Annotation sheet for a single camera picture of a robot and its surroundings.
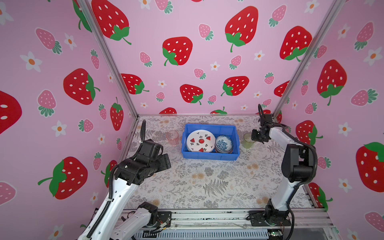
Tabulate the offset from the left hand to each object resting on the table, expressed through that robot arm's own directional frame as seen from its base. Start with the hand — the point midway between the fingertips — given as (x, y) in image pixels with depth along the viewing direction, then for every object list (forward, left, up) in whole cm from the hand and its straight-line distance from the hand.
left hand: (163, 161), depth 71 cm
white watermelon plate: (+25, -19, -18) cm, 36 cm away
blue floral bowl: (+19, -33, -13) cm, 40 cm away
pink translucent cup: (+33, +3, -23) cm, 40 cm away
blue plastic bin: (+34, -40, -17) cm, 55 cm away
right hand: (+26, -55, -14) cm, 62 cm away
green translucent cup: (+23, -50, -17) cm, 58 cm away
